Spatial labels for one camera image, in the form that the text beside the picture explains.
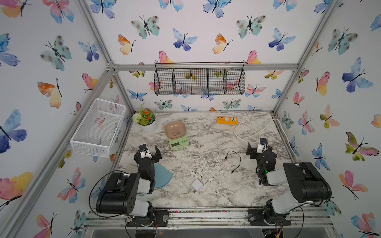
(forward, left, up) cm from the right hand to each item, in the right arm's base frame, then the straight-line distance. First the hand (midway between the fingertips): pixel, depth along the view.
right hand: (259, 142), depth 91 cm
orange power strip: (+23, +17, -7) cm, 29 cm away
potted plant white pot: (+11, +72, -4) cm, 73 cm away
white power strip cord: (+22, -4, -9) cm, 24 cm away
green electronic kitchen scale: (+2, +50, -8) cm, 51 cm away
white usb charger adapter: (-24, +37, -9) cm, 45 cm away
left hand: (-7, +66, +1) cm, 66 cm away
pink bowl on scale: (+12, +53, -6) cm, 55 cm away
